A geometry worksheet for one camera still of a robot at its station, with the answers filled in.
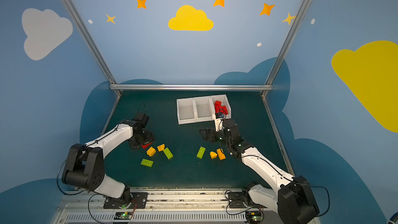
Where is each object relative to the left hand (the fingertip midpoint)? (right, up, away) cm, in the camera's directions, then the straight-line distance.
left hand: (150, 141), depth 90 cm
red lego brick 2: (-1, -1, -6) cm, 6 cm away
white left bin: (+19, +18, +22) cm, 35 cm away
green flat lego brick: (-1, -11, -4) cm, 12 cm away
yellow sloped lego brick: (+37, -7, -2) cm, 38 cm away
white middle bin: (+32, +19, +21) cm, 43 cm away
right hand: (+34, +9, -8) cm, 36 cm away
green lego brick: (+30, -6, -1) cm, 30 cm away
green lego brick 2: (+11, -7, -1) cm, 13 cm away
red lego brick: (+43, +19, +18) cm, 50 cm away
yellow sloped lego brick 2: (+6, -4, 0) cm, 7 cm away
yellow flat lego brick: (+42, -8, 0) cm, 43 cm away
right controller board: (+54, -32, -18) cm, 66 cm away
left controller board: (-7, -30, -19) cm, 36 cm away
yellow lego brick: (+1, -6, -2) cm, 6 cm away
